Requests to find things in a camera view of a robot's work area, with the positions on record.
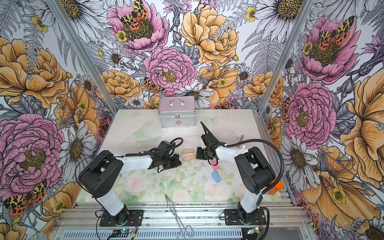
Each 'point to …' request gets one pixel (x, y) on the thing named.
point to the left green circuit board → (122, 233)
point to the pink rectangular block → (214, 162)
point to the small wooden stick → (240, 140)
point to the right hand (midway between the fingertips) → (198, 159)
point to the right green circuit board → (254, 230)
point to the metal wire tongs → (188, 229)
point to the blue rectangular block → (216, 177)
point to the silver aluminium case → (177, 111)
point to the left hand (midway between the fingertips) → (180, 166)
